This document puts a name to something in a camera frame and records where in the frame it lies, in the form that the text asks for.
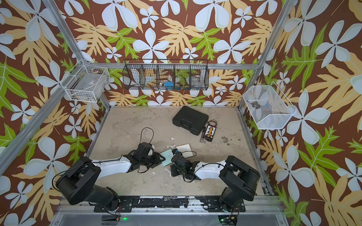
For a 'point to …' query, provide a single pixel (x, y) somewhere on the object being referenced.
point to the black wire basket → (166, 74)
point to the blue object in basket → (168, 83)
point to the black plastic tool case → (191, 119)
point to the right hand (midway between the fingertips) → (170, 168)
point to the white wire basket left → (86, 84)
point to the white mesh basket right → (275, 110)
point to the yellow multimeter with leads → (212, 125)
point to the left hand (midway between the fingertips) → (165, 158)
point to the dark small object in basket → (255, 104)
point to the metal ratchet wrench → (202, 140)
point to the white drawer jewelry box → (185, 150)
